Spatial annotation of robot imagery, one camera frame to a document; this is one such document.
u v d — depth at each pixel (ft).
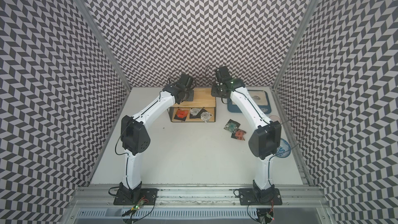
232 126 3.17
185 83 2.33
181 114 3.34
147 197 2.37
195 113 3.33
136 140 1.71
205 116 3.30
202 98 3.05
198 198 2.43
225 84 1.96
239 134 3.06
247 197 2.39
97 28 2.90
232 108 3.48
